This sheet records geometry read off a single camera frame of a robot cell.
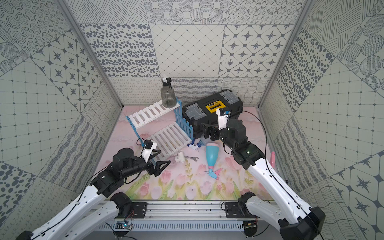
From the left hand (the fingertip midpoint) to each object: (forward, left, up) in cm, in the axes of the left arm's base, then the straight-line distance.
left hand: (163, 152), depth 70 cm
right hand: (+11, -23, +7) cm, 26 cm away
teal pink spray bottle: (+9, -25, -17) cm, 31 cm away
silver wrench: (+8, -14, -23) cm, 28 cm away
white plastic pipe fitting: (+7, -6, -20) cm, 22 cm away
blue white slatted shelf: (+30, +7, -20) cm, 36 cm away
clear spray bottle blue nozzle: (+17, -19, -19) cm, 32 cm away
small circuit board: (-27, +18, -23) cm, 40 cm away
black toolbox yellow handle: (+33, -20, -5) cm, 38 cm away
